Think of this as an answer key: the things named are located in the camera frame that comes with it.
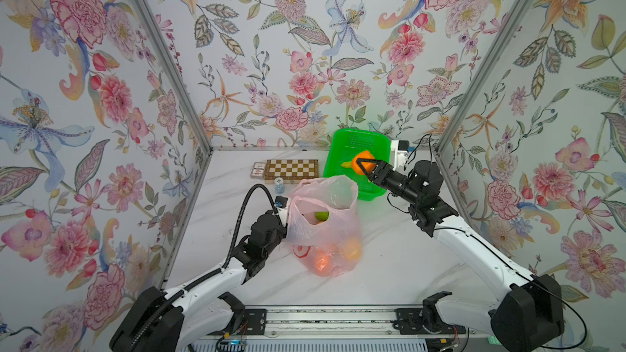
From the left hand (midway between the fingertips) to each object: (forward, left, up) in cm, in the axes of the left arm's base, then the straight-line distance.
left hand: (297, 215), depth 83 cm
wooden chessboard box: (+29, +4, -11) cm, 31 cm away
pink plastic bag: (-8, -8, +8) cm, 14 cm away
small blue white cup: (+19, +8, -8) cm, 22 cm away
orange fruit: (+3, -21, +21) cm, 30 cm away
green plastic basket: (+45, -21, -11) cm, 51 cm away
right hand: (+7, -19, +19) cm, 28 cm away
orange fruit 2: (-14, -8, -7) cm, 18 cm away
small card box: (+30, +19, -12) cm, 37 cm away
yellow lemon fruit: (-10, -19, -7) cm, 22 cm away
